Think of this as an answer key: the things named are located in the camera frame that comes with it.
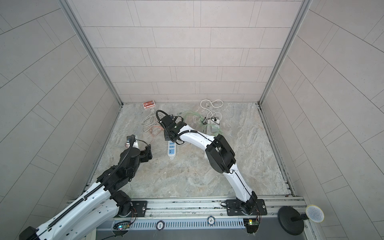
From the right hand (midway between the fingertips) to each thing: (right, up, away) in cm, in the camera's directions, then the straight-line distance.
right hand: (169, 136), depth 93 cm
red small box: (-20, +22, +22) cm, 37 cm away
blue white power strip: (+2, -8, -4) cm, 9 cm away
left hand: (-8, -2, -14) cm, 17 cm away
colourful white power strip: (+28, +5, +1) cm, 28 cm away
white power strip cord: (+26, +21, +22) cm, 40 cm away
